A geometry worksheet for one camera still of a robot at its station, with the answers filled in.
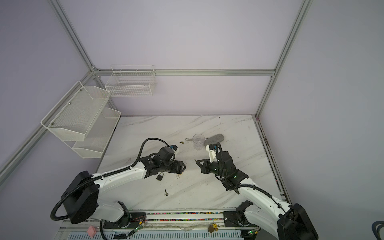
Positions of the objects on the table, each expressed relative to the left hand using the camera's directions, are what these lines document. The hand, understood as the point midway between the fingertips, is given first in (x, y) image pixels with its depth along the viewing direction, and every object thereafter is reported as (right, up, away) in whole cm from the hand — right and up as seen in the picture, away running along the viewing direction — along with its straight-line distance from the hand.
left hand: (180, 167), depth 83 cm
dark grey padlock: (-13, -7, +4) cm, 15 cm away
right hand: (+9, +4, -6) cm, 11 cm away
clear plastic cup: (+10, +14, +21) cm, 27 cm away
